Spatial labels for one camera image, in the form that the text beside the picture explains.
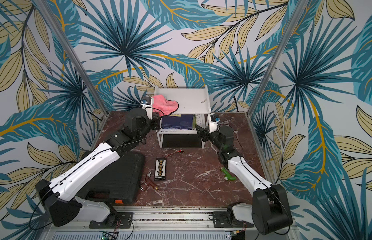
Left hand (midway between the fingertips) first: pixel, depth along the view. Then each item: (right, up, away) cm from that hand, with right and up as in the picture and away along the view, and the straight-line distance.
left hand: (157, 114), depth 71 cm
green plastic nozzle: (+39, -35, +16) cm, 55 cm away
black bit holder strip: (-2, -31, +18) cm, 36 cm away
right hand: (+23, -4, +9) cm, 25 cm away
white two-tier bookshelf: (+17, +8, +7) cm, 20 cm away
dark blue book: (+9, -3, +19) cm, 21 cm away
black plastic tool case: (-19, -35, +6) cm, 40 cm away
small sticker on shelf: (+23, +7, +7) cm, 25 cm away
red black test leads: (+8, -22, +27) cm, 35 cm away
